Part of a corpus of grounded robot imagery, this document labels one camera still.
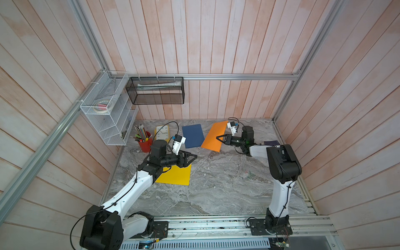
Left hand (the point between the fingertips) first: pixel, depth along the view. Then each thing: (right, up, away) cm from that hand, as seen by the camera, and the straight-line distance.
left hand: (193, 157), depth 77 cm
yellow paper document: (-11, -13, +16) cm, 23 cm away
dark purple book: (+55, +6, +30) cm, 63 cm away
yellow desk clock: (-23, +13, +33) cm, 43 cm away
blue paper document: (0, +11, +34) cm, 36 cm away
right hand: (+14, +10, +19) cm, 25 cm away
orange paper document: (+11, +7, +20) cm, 24 cm away
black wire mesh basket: (-23, +38, +14) cm, 47 cm away
